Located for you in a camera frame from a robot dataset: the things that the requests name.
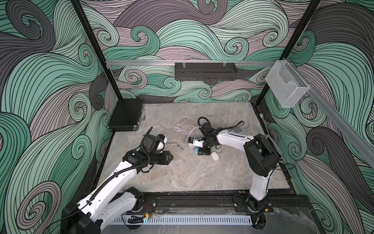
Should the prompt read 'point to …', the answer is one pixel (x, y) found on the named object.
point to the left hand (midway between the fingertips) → (169, 156)
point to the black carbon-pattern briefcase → (127, 114)
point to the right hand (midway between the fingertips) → (199, 150)
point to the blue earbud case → (196, 150)
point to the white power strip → (238, 130)
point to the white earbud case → (215, 155)
